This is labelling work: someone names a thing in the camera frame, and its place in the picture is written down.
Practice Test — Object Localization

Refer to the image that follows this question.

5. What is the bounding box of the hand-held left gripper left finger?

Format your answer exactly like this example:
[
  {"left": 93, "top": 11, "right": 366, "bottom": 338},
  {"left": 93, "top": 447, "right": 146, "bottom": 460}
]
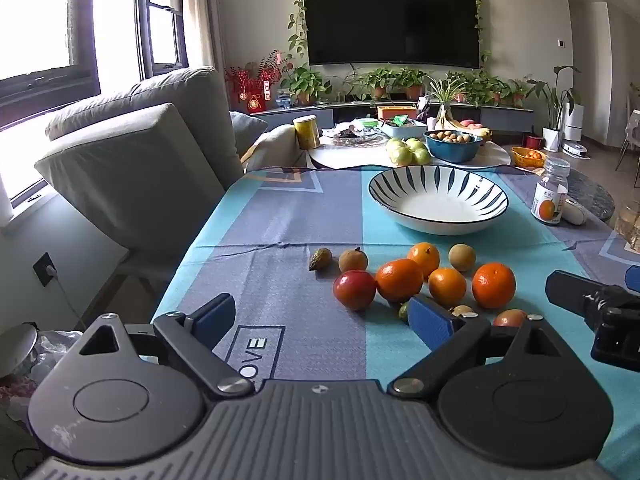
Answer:
[{"left": 77, "top": 293, "right": 255, "bottom": 401}]

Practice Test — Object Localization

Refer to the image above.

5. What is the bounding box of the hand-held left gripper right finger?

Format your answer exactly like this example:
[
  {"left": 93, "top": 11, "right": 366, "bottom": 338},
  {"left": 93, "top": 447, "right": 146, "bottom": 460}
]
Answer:
[{"left": 387, "top": 296, "right": 569, "bottom": 402}]

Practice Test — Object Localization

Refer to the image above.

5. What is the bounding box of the smooth orange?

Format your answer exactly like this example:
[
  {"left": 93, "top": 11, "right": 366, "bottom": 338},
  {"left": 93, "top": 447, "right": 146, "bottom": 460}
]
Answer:
[
  {"left": 428, "top": 267, "right": 467, "bottom": 309},
  {"left": 407, "top": 242, "right": 441, "bottom": 278}
]

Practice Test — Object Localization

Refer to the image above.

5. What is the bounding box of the deep orange tangerine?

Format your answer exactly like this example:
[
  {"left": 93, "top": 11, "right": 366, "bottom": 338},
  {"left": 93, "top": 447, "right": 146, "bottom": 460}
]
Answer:
[
  {"left": 376, "top": 258, "right": 424, "bottom": 303},
  {"left": 472, "top": 262, "right": 516, "bottom": 310}
]

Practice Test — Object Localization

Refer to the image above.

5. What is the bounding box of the red round fruit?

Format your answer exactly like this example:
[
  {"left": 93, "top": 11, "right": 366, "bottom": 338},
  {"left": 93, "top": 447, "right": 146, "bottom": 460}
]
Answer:
[{"left": 333, "top": 270, "right": 377, "bottom": 311}]

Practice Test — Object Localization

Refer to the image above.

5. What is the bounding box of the striped white ceramic bowl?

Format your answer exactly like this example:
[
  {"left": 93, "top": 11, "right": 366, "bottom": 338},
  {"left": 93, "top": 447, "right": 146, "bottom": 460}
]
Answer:
[{"left": 368, "top": 165, "right": 510, "bottom": 236}]

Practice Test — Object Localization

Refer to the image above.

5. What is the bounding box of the clear crinkled packet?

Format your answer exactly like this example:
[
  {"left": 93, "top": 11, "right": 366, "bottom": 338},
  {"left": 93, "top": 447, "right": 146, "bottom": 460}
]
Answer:
[{"left": 614, "top": 201, "right": 640, "bottom": 255}]

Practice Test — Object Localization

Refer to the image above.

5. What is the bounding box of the reddish round fruit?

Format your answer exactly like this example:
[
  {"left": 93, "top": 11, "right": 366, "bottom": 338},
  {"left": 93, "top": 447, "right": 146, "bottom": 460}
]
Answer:
[{"left": 493, "top": 309, "right": 529, "bottom": 328}]

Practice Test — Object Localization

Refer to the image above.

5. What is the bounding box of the brown kiwi fruit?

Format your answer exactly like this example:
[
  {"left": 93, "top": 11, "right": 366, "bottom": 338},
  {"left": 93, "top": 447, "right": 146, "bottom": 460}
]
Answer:
[{"left": 448, "top": 243, "right": 477, "bottom": 273}]

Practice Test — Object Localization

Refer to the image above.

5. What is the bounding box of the small white round device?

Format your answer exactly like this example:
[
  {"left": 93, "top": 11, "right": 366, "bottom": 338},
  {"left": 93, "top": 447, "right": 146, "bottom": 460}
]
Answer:
[{"left": 562, "top": 199, "right": 587, "bottom": 225}]

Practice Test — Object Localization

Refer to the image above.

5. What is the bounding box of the blue and grey tablecloth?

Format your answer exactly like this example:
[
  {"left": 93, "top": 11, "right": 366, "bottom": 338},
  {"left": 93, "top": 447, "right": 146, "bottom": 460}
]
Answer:
[{"left": 150, "top": 165, "right": 640, "bottom": 461}]

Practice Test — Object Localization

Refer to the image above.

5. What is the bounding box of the dark marble round table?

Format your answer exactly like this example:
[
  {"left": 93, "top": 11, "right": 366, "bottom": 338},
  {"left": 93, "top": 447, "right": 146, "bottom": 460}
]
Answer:
[{"left": 537, "top": 166, "right": 617, "bottom": 222}]

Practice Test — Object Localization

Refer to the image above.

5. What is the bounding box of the clear jar with orange label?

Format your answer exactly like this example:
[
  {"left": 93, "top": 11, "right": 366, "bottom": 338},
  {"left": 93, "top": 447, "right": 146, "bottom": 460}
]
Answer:
[{"left": 531, "top": 157, "right": 571, "bottom": 225}]

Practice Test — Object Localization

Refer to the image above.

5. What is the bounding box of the orange basket of tangerines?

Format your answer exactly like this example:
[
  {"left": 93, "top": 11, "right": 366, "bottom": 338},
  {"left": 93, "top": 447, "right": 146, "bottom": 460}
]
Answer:
[{"left": 511, "top": 146, "right": 548, "bottom": 170}]

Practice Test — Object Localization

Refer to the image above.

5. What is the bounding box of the white dining chair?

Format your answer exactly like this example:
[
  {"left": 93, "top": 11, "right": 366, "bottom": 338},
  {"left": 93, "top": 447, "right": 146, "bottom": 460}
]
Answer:
[{"left": 615, "top": 95, "right": 640, "bottom": 173}]

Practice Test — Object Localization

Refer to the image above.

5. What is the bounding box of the tall plant in white pot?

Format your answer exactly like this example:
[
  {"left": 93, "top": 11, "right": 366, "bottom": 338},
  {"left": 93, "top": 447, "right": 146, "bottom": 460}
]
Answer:
[{"left": 526, "top": 65, "right": 583, "bottom": 152}]

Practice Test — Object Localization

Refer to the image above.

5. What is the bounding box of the clear plastic bag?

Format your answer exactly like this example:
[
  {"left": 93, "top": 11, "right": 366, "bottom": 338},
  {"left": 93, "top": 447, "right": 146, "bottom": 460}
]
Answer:
[{"left": 0, "top": 329, "right": 88, "bottom": 411}]

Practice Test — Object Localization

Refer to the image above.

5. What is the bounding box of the dark blue bowl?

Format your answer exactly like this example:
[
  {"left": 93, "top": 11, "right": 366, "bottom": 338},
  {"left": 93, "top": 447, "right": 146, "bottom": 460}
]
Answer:
[{"left": 424, "top": 130, "right": 484, "bottom": 164}]

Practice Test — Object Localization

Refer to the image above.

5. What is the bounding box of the grey sofa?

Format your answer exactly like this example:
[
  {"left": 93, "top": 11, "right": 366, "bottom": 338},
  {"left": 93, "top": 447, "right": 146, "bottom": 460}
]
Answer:
[{"left": 34, "top": 66, "right": 306, "bottom": 281}]

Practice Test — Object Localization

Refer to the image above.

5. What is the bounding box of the beige cushion with orange stripe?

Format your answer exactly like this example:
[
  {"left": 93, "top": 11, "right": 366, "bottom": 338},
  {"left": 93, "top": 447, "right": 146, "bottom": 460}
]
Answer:
[{"left": 244, "top": 124, "right": 307, "bottom": 172}]

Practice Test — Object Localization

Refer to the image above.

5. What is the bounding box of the white round coffee table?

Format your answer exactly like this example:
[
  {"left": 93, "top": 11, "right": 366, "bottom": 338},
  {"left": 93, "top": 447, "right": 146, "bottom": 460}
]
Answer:
[{"left": 306, "top": 130, "right": 512, "bottom": 170}]

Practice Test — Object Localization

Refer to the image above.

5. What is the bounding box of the grey television cabinet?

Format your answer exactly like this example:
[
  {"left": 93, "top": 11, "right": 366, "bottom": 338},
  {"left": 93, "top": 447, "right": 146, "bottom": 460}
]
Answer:
[{"left": 249, "top": 101, "right": 535, "bottom": 135}]

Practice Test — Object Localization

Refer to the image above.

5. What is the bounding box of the pile of longans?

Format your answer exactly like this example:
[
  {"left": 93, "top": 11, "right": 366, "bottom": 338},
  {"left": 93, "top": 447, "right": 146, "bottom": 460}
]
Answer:
[{"left": 429, "top": 130, "right": 476, "bottom": 144}]

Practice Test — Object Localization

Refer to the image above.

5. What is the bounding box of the grey sofa pillow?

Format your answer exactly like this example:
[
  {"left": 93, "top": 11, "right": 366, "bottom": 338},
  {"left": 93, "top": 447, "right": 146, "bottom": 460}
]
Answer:
[{"left": 230, "top": 111, "right": 269, "bottom": 158}]

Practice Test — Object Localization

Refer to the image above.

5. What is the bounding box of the light blue snack basket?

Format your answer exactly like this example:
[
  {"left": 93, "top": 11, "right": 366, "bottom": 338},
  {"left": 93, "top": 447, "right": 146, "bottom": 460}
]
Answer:
[{"left": 380, "top": 119, "right": 427, "bottom": 140}]

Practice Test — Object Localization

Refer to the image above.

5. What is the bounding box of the bunch of bananas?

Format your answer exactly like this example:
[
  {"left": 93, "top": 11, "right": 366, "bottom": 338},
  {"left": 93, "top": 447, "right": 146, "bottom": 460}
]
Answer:
[{"left": 434, "top": 116, "right": 492, "bottom": 142}]

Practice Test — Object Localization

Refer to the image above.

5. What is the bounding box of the glass plate with snacks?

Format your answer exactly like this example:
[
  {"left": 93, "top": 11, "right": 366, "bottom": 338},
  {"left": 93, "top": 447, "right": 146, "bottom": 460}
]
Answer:
[{"left": 331, "top": 124, "right": 383, "bottom": 147}]

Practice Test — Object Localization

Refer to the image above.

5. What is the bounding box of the potted green plant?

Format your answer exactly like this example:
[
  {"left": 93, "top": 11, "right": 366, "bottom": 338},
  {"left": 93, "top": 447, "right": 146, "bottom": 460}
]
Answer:
[
  {"left": 502, "top": 77, "right": 533, "bottom": 108},
  {"left": 395, "top": 66, "right": 427, "bottom": 101},
  {"left": 360, "top": 67, "right": 397, "bottom": 101},
  {"left": 445, "top": 71, "right": 506, "bottom": 107}
]

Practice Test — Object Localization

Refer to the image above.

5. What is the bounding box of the yellow tin can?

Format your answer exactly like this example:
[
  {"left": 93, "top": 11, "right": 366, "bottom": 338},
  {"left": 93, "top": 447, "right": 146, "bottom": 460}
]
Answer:
[{"left": 293, "top": 115, "right": 321, "bottom": 150}]

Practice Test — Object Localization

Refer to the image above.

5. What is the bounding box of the orange plastic box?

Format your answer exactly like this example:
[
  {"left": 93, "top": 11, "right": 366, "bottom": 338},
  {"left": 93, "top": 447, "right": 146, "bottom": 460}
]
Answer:
[{"left": 377, "top": 106, "right": 419, "bottom": 121}]

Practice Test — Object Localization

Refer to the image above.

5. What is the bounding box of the red berry decoration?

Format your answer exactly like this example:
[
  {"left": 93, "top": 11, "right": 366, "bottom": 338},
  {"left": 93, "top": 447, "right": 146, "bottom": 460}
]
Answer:
[{"left": 224, "top": 50, "right": 295, "bottom": 114}]

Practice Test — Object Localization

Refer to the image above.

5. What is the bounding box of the potted pothos plant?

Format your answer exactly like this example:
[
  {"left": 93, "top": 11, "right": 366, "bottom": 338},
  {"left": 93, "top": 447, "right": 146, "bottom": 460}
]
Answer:
[{"left": 281, "top": 64, "right": 333, "bottom": 107}]

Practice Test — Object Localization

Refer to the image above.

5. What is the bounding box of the beige curtain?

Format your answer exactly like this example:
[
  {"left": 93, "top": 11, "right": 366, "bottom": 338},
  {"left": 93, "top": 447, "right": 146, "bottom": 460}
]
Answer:
[{"left": 181, "top": 0, "right": 232, "bottom": 111}]

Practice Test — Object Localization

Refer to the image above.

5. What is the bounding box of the narrow dark-framed window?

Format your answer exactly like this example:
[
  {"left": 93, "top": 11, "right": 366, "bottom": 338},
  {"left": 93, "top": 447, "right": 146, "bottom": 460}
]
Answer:
[{"left": 135, "top": 0, "right": 190, "bottom": 82}]

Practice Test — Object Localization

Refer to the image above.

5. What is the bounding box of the green trailing vine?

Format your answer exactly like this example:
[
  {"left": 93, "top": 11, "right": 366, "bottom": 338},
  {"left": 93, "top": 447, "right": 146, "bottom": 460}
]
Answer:
[{"left": 286, "top": 0, "right": 493, "bottom": 68}]

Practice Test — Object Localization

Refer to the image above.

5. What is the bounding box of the large dark-framed window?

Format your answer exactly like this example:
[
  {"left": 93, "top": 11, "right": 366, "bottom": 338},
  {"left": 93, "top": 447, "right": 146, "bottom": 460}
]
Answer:
[{"left": 0, "top": 0, "right": 102, "bottom": 133}]

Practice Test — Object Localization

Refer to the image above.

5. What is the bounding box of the white power cable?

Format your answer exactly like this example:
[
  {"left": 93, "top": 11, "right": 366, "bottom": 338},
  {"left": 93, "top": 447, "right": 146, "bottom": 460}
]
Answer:
[{"left": 47, "top": 270, "right": 86, "bottom": 331}]

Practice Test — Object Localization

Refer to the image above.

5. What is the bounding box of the black wall outlet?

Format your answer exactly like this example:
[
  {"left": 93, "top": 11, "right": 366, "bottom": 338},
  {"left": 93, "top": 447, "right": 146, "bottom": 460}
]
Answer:
[{"left": 32, "top": 252, "right": 57, "bottom": 289}]

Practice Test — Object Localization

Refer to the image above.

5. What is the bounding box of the wall-mounted black television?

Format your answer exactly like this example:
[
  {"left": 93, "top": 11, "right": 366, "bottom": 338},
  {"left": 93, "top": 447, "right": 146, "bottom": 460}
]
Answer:
[{"left": 301, "top": 0, "right": 478, "bottom": 69}]

